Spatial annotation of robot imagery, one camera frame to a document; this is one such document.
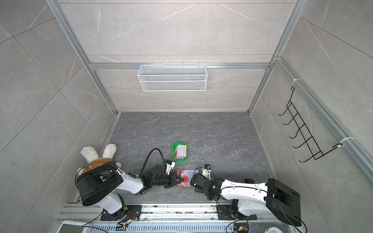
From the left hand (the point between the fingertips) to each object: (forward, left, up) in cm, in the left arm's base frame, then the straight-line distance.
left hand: (185, 178), depth 81 cm
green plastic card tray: (+22, +7, 0) cm, 23 cm away
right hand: (-2, -8, -5) cm, 9 cm away
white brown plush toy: (+14, +55, +5) cm, 57 cm away
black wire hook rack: (+5, -55, +27) cm, 62 cm away
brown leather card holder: (+5, +4, -2) cm, 7 cm away
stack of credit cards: (+17, +3, 0) cm, 17 cm away
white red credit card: (+3, 0, -3) cm, 4 cm away
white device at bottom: (-20, +54, +1) cm, 57 cm away
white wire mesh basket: (+62, +7, +26) cm, 67 cm away
